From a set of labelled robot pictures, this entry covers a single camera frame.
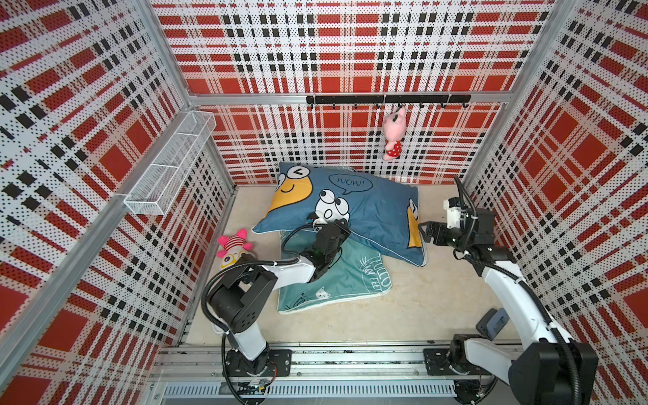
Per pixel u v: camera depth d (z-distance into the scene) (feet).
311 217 2.68
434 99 2.91
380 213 2.98
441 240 2.36
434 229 2.38
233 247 3.05
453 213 2.35
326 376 2.37
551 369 1.26
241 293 1.56
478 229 1.98
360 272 2.91
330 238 2.22
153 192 2.26
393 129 3.01
